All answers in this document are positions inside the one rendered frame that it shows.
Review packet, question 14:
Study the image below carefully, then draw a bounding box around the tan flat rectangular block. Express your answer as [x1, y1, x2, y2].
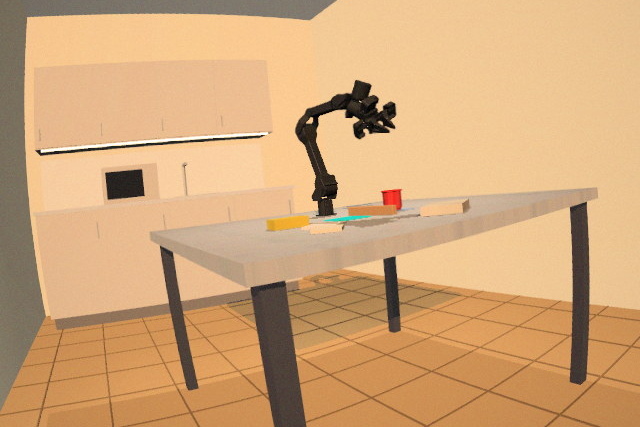
[420, 198, 470, 217]

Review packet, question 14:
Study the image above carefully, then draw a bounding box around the orange wooden bar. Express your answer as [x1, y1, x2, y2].
[348, 205, 397, 216]

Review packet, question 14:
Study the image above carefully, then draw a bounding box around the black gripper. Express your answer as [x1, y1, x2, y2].
[353, 101, 397, 140]

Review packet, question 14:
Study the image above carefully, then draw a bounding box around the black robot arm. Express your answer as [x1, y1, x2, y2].
[295, 80, 379, 216]

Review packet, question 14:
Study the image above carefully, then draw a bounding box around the red cup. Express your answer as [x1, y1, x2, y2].
[380, 189, 402, 210]

